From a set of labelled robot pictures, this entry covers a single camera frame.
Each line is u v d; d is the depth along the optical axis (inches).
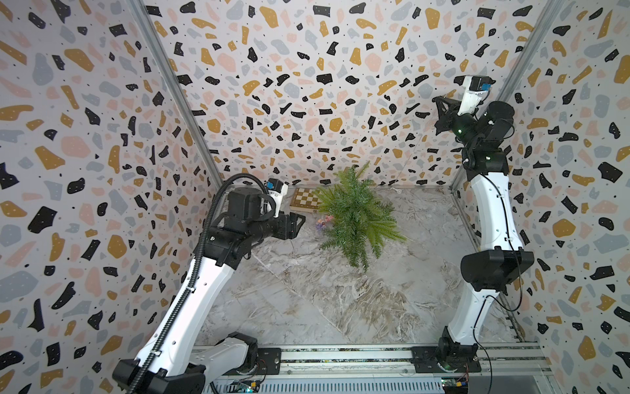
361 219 28.8
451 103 25.2
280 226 23.5
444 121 25.4
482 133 22.0
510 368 29.8
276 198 23.8
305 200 44.5
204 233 17.0
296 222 24.2
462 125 24.7
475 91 22.9
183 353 15.3
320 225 40.9
